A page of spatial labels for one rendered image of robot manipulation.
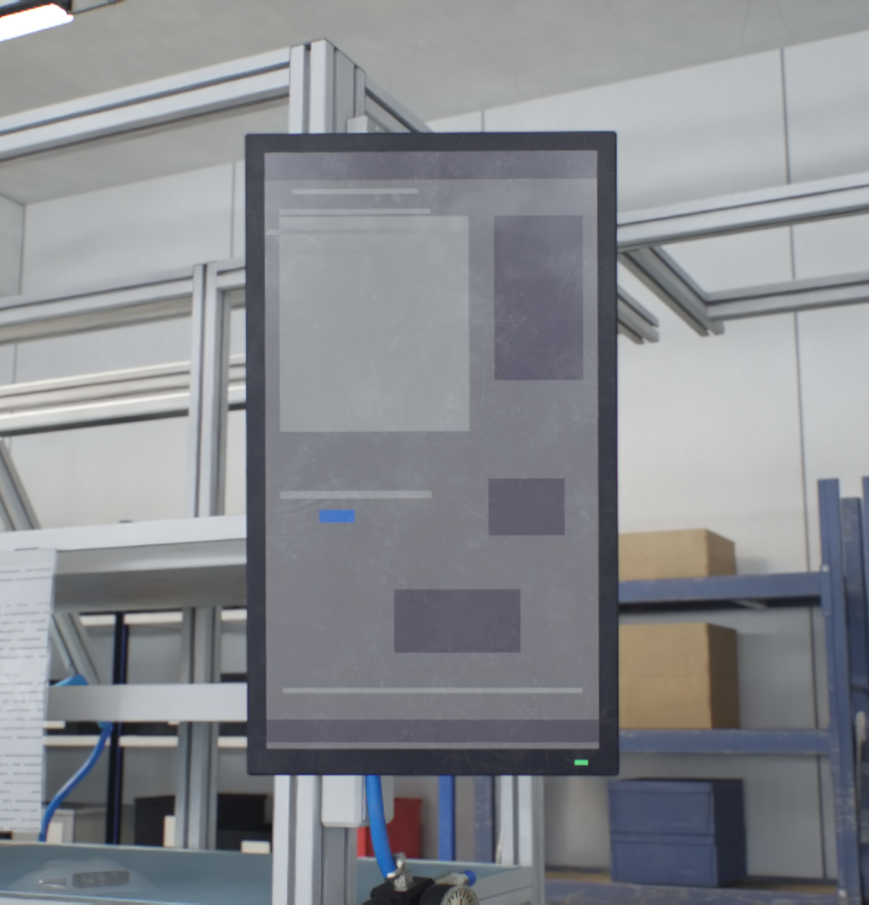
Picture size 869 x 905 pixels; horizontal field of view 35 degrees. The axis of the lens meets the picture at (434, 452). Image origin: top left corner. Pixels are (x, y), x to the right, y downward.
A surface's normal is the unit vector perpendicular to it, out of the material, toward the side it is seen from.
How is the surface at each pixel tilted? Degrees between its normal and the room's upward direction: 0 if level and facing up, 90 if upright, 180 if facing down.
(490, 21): 180
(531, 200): 101
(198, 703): 90
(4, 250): 90
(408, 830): 90
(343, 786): 90
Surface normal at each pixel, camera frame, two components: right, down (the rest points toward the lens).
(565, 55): 0.00, 0.98
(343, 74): 0.90, -0.08
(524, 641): -0.02, 0.00
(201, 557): -0.44, -0.17
